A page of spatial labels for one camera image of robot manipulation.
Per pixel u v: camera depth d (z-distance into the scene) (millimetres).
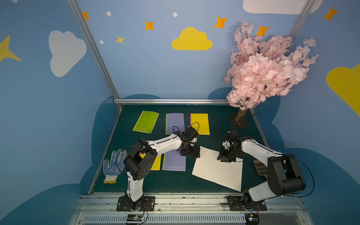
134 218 718
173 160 907
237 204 746
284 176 448
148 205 735
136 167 485
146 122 1111
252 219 729
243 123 1123
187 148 782
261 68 615
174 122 1109
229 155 768
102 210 736
